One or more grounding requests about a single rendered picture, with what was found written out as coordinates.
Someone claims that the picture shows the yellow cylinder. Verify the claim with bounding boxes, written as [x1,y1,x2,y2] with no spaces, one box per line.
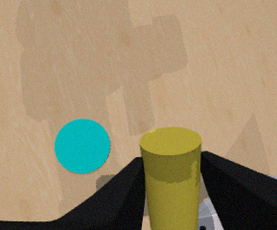
[139,126,202,230]

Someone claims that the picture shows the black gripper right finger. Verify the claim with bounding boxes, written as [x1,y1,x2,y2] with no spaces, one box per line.
[200,150,277,230]

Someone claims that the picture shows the cyan circle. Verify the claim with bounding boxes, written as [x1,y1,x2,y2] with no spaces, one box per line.
[55,119,110,173]

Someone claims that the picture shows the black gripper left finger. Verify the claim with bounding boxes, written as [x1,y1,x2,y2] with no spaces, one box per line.
[0,157,146,230]

